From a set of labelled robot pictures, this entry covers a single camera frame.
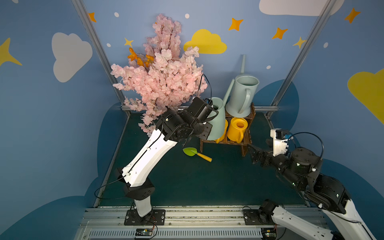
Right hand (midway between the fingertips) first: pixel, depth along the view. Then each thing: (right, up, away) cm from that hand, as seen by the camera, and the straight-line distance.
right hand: (259, 141), depth 60 cm
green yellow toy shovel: (-28, -11, +39) cm, 49 cm away
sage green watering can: (-16, +4, +7) cm, 18 cm away
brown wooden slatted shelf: (+5, -2, +29) cm, 29 cm away
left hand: (-22, +7, +4) cm, 24 cm away
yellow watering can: (-10, -1, +29) cm, 31 cm away
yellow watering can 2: (-3, +6, +20) cm, 21 cm away
